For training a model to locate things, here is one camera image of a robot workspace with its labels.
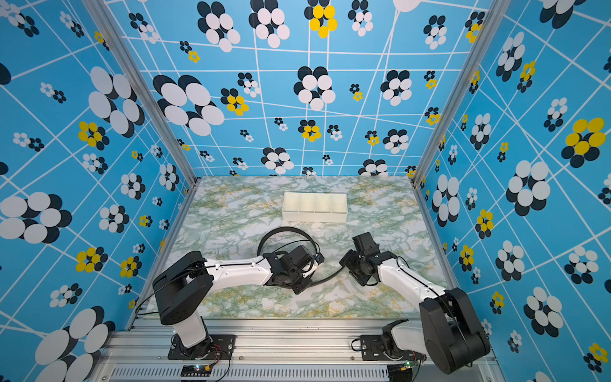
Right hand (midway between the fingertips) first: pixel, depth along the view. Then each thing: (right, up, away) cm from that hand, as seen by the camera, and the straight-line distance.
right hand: (347, 265), depth 89 cm
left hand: (-14, -4, -2) cm, 14 cm away
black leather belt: (-15, +11, +10) cm, 21 cm away
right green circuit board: (+14, -27, -18) cm, 35 cm away
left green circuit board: (-49, -28, -16) cm, 59 cm away
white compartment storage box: (-12, +22, +22) cm, 33 cm away
